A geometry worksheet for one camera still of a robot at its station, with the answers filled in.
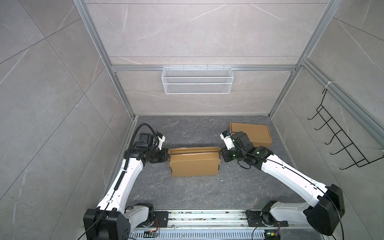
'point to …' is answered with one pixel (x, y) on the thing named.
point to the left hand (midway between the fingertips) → (169, 152)
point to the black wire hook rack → (347, 147)
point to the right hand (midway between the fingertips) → (220, 150)
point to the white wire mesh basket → (197, 80)
